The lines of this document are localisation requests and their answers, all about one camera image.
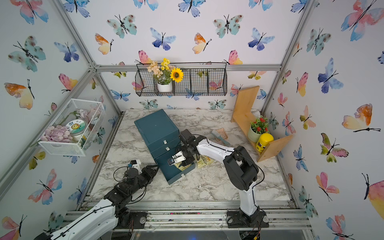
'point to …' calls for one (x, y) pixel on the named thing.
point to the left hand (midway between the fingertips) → (161, 166)
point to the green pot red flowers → (260, 126)
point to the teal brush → (217, 134)
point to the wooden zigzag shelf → (243, 112)
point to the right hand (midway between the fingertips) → (180, 153)
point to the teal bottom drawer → (170, 172)
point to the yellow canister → (263, 141)
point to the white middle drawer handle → (167, 148)
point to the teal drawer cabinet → (162, 138)
